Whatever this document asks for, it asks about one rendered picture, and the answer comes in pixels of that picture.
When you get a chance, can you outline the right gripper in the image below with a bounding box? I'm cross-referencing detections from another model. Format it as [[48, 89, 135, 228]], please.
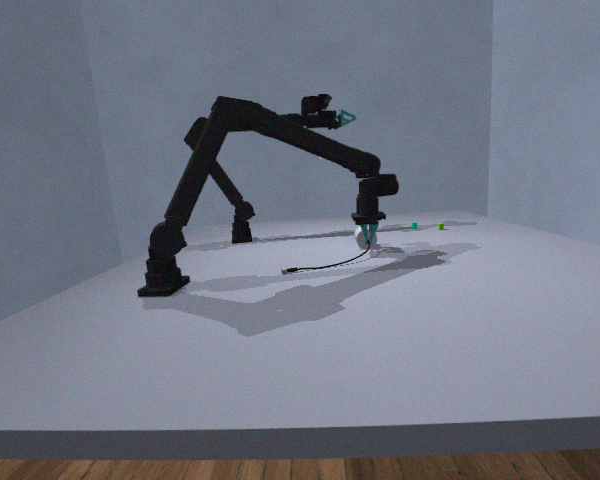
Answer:
[[351, 197, 386, 244]]

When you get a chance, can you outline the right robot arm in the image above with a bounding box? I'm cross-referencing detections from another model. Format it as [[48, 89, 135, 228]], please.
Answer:
[[137, 96, 399, 297]]

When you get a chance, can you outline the white cylinder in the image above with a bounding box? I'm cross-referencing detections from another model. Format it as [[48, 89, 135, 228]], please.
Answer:
[[354, 226, 377, 249]]

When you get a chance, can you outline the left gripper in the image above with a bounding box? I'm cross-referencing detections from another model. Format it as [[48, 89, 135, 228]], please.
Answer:
[[318, 109, 356, 130]]

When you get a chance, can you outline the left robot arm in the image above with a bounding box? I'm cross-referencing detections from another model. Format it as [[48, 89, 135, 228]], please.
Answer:
[[184, 94, 332, 244]]

